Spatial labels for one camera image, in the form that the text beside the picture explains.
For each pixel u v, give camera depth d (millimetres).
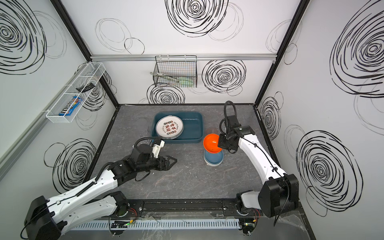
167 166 661
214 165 837
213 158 839
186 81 868
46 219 398
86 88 784
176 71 889
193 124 1073
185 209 752
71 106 700
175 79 868
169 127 1024
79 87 783
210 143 825
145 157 592
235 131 567
